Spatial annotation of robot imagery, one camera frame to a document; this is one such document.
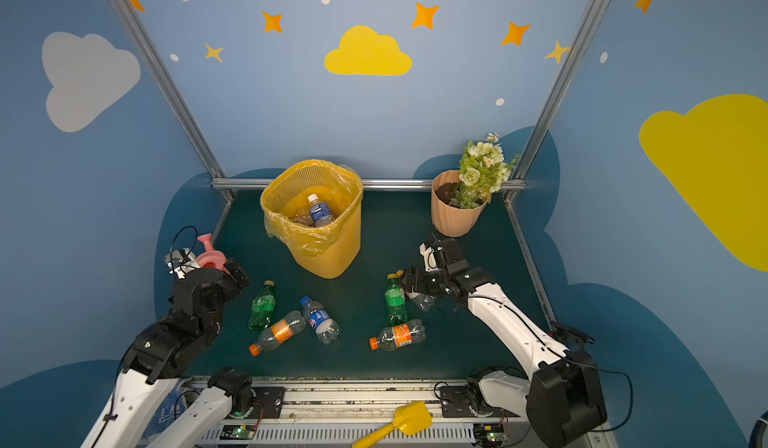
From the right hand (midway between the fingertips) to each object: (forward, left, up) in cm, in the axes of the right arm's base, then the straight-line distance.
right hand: (413, 278), depth 83 cm
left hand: (-8, +45, +14) cm, 48 cm away
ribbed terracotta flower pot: (+24, -12, -2) cm, 27 cm away
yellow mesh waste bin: (+6, +22, +1) cm, 23 cm away
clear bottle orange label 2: (-12, +35, -9) cm, 38 cm away
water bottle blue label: (+18, +29, +6) cm, 35 cm away
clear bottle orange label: (-14, +3, -8) cm, 16 cm away
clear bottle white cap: (+17, +34, +3) cm, 39 cm away
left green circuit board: (-37, +40, -13) cm, 56 cm away
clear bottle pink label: (-1, -4, -11) cm, 12 cm away
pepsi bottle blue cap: (-10, +27, -8) cm, 29 cm away
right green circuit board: (-33, -20, -15) cm, 42 cm away
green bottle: (-7, +45, -10) cm, 46 cm away
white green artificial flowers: (+31, -21, +14) cm, 40 cm away
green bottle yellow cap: (-3, +5, -9) cm, 11 cm away
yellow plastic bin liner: (+26, +25, +10) cm, 37 cm away
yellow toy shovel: (-32, 0, -13) cm, 34 cm away
